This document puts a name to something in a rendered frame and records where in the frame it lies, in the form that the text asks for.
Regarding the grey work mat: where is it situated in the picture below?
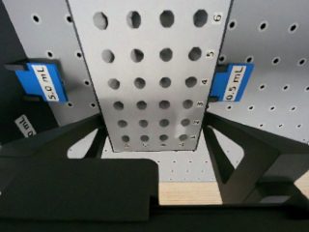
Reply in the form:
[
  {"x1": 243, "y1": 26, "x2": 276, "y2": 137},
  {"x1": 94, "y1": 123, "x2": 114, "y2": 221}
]
[{"x1": 3, "y1": 0, "x2": 309, "y2": 183}]

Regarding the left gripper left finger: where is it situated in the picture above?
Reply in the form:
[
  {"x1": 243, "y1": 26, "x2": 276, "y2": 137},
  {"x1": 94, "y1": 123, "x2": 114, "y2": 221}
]
[{"x1": 0, "y1": 113, "x2": 107, "y2": 158}]

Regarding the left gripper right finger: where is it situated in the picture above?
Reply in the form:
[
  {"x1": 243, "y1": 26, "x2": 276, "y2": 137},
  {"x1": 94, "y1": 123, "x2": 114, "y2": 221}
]
[{"x1": 202, "y1": 111, "x2": 309, "y2": 204}]

